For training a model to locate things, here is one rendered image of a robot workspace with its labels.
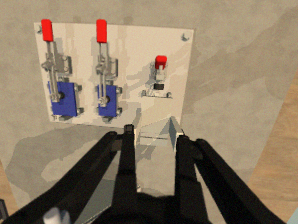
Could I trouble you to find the grey toggle clamp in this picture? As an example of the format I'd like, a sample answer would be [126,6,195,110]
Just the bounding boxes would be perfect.
[41,19,73,102]

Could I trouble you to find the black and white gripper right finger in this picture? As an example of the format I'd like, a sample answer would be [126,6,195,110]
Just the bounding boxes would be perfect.
[169,116,286,224]

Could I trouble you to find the blue rectangular block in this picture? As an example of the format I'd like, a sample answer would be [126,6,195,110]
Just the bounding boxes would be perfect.
[51,81,80,116]
[98,85,118,117]

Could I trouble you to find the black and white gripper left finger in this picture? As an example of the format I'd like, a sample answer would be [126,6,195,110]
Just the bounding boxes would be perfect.
[1,113,141,224]

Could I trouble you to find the toggle clamp with red handle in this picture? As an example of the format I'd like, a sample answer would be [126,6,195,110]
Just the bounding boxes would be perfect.
[95,19,118,107]

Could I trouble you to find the red-handled toggle clamp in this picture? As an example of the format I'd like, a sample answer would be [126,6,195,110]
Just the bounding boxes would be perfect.
[150,55,168,90]

